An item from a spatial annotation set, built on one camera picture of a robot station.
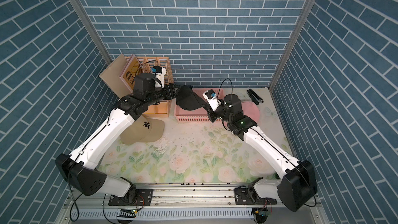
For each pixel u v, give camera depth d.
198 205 0.73
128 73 0.92
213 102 0.65
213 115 0.67
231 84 1.23
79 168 0.40
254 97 1.12
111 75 0.88
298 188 0.41
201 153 0.89
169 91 0.63
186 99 0.79
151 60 1.03
